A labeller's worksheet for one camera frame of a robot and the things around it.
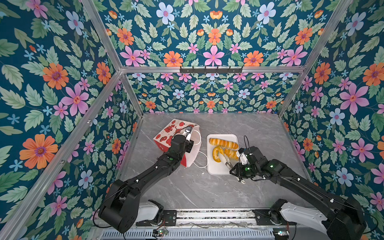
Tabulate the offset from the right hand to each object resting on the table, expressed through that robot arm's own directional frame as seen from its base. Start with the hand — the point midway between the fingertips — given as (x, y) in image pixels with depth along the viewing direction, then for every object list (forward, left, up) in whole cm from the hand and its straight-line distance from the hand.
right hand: (230, 171), depth 77 cm
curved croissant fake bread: (+16, -3, -8) cm, 18 cm away
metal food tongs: (+9, +2, -2) cm, 9 cm away
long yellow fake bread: (+24, +1, -8) cm, 25 cm away
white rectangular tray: (+8, +7, -12) cm, 16 cm away
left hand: (+20, +22, +9) cm, 31 cm away
